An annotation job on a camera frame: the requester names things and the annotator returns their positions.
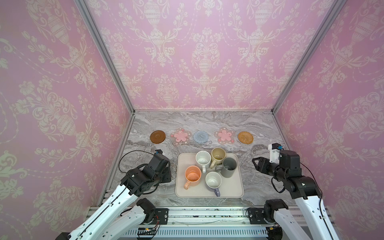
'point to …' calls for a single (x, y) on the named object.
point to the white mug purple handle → (213, 180)
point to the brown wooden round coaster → (157, 136)
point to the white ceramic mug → (203, 159)
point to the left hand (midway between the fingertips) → (170, 174)
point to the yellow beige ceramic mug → (218, 154)
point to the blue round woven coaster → (200, 137)
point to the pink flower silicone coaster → (181, 136)
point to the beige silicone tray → (231, 187)
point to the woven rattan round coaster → (245, 137)
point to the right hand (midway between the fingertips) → (257, 160)
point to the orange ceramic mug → (192, 176)
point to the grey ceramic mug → (228, 167)
